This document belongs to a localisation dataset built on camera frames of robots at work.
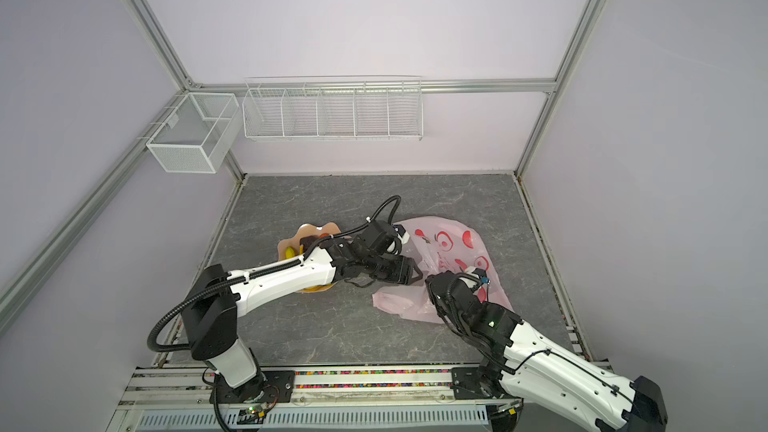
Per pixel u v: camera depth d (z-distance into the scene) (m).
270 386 0.73
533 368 0.49
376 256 0.67
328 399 0.73
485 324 0.54
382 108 1.04
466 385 0.74
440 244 0.92
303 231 0.99
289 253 0.93
